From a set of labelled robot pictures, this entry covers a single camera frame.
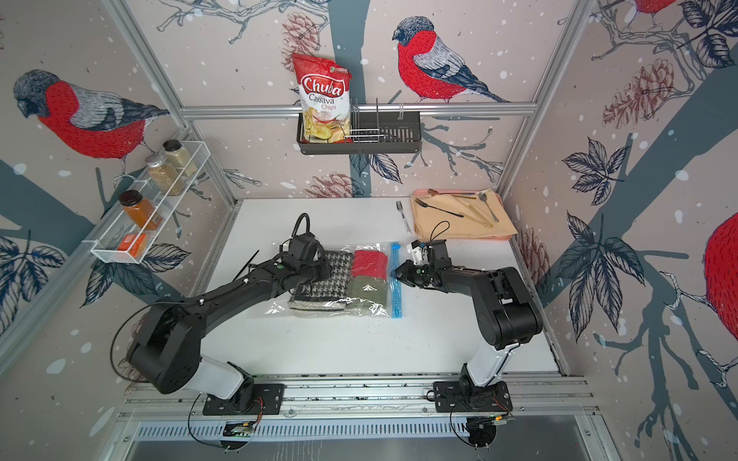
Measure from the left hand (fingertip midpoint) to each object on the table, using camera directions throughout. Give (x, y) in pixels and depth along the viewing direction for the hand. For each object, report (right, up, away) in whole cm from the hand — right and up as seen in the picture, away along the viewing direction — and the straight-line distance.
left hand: (337, 262), depth 88 cm
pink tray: (+33, +25, +34) cm, 54 cm away
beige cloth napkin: (+53, +16, +27) cm, 61 cm away
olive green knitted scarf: (+9, -10, 0) cm, 13 cm away
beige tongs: (+55, +13, +26) cm, 62 cm away
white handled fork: (+22, +19, +30) cm, 42 cm away
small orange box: (-45, +7, -21) cm, 50 cm away
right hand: (+17, -4, +5) cm, 19 cm away
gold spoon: (+38, +25, +34) cm, 57 cm away
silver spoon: (+59, +24, +33) cm, 72 cm away
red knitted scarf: (+10, -1, +5) cm, 11 cm away
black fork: (+31, +22, +31) cm, 49 cm away
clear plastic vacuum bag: (+19, -11, +4) cm, 22 cm away
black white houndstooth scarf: (-2, -10, 0) cm, 10 cm away
